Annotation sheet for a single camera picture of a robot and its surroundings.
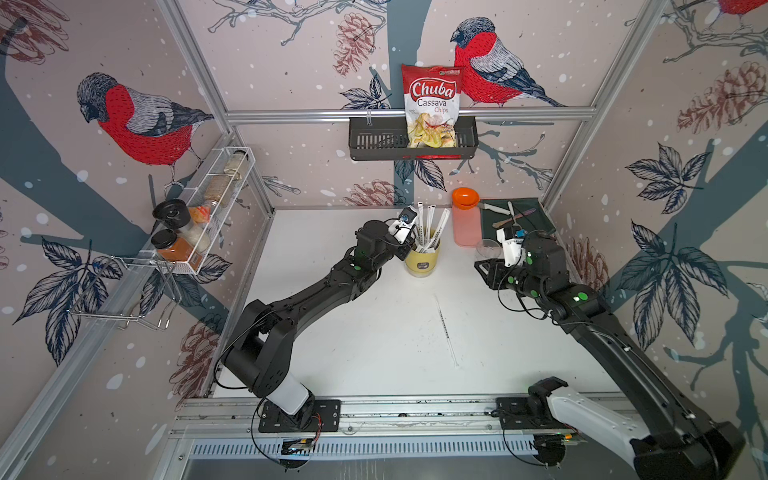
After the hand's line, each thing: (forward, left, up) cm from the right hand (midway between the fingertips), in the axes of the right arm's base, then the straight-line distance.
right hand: (478, 261), depth 75 cm
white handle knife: (+43, -17, -23) cm, 52 cm away
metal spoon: (+41, -25, -23) cm, 53 cm away
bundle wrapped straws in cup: (+16, +12, -12) cm, 23 cm away
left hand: (+11, +16, +3) cm, 20 cm away
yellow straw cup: (+9, +13, -15) cm, 22 cm away
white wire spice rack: (-5, +68, +13) cm, 69 cm away
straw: (-9, +6, -24) cm, 26 cm away
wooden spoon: (+35, -18, -24) cm, 46 cm away
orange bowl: (+46, -5, -20) cm, 50 cm away
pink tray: (+34, -6, -24) cm, 42 cm away
